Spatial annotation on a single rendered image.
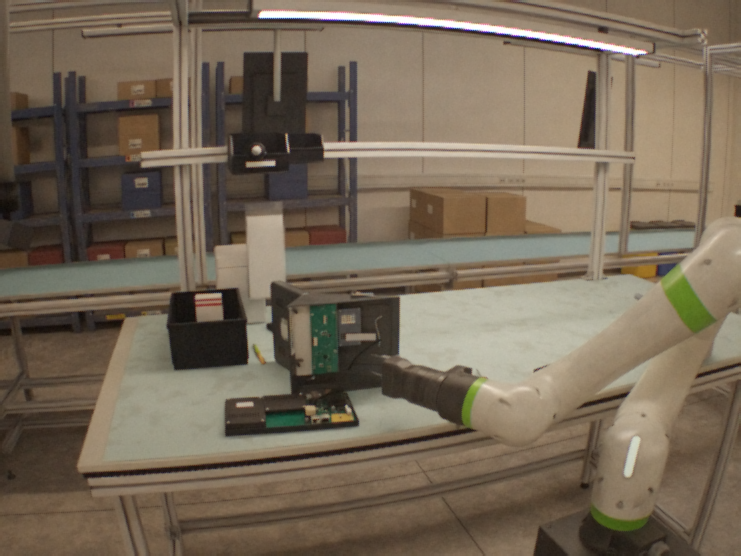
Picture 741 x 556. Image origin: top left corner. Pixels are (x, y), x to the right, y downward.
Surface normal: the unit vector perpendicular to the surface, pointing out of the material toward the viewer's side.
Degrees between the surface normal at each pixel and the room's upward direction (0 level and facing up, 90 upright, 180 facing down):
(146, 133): 90
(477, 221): 90
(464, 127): 90
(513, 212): 90
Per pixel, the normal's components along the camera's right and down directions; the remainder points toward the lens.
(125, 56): 0.29, 0.24
